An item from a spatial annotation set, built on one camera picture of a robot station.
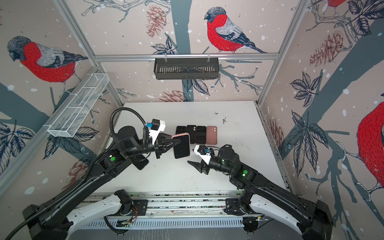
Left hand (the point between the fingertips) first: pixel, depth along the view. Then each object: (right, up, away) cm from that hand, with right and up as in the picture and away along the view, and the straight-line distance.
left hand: (177, 141), depth 57 cm
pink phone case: (+18, -3, +44) cm, 48 cm away
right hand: (+5, -9, +11) cm, 15 cm away
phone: (+4, 0, +48) cm, 48 cm away
